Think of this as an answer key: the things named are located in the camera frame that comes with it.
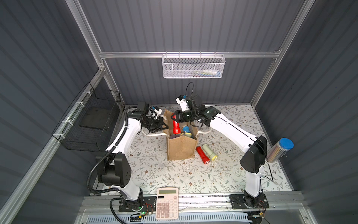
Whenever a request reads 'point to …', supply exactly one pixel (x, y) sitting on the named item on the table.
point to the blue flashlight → (186, 129)
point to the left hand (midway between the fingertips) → (169, 128)
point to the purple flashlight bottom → (172, 136)
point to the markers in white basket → (205, 73)
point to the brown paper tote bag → (181, 147)
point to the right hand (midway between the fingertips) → (174, 116)
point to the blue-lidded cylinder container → (280, 149)
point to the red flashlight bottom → (176, 129)
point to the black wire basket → (90, 122)
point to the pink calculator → (167, 203)
